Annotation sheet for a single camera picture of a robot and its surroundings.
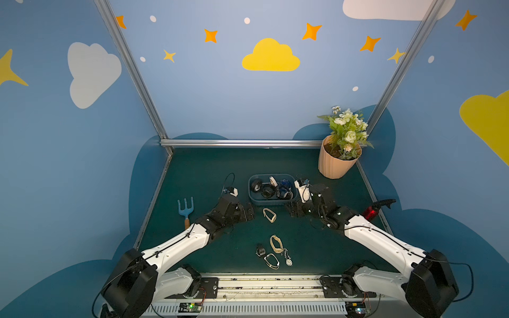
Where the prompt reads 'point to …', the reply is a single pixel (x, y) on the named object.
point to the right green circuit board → (355, 308)
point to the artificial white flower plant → (348, 132)
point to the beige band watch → (277, 250)
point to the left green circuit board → (190, 307)
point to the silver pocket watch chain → (288, 261)
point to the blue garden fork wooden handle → (186, 212)
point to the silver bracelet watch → (272, 266)
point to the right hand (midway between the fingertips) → (295, 198)
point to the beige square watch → (270, 214)
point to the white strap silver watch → (273, 181)
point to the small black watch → (260, 251)
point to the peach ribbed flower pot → (331, 167)
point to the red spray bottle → (371, 211)
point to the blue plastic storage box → (260, 199)
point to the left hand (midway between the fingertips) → (253, 209)
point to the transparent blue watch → (283, 183)
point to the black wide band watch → (268, 191)
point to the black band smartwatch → (256, 185)
